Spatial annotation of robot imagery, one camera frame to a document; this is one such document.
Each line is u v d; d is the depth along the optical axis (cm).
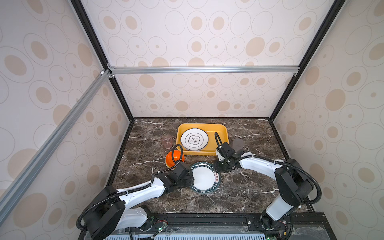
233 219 76
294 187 45
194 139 106
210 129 110
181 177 65
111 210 41
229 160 66
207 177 88
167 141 103
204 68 91
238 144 101
